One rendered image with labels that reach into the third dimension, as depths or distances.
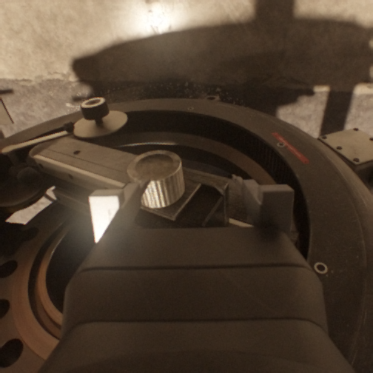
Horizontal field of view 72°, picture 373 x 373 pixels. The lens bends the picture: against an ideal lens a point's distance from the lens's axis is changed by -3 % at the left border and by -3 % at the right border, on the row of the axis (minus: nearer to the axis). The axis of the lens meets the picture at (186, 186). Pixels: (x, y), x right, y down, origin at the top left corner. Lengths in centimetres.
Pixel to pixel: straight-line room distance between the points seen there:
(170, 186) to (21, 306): 34
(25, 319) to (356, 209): 45
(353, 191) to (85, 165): 36
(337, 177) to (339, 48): 60
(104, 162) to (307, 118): 74
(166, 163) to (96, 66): 78
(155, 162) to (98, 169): 18
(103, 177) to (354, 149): 40
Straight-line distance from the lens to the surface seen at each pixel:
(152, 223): 22
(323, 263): 28
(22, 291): 50
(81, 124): 58
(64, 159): 45
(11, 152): 56
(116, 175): 37
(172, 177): 20
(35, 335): 45
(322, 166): 40
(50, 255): 52
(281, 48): 89
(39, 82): 109
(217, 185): 23
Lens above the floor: 85
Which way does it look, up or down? 49 degrees down
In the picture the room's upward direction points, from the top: 170 degrees counter-clockwise
